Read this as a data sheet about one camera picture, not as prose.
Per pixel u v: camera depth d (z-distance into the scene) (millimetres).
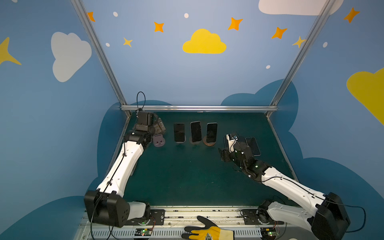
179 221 734
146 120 577
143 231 708
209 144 1032
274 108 1158
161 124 733
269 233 712
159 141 1002
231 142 707
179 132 999
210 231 689
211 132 1038
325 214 394
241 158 605
